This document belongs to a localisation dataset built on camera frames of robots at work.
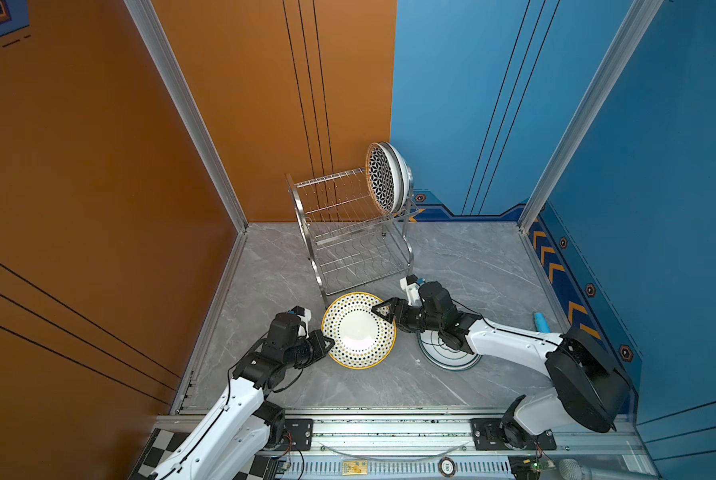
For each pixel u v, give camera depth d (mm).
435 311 660
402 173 739
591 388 435
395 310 738
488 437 725
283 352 610
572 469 656
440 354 831
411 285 786
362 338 809
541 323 913
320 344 696
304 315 758
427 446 726
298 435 728
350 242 1087
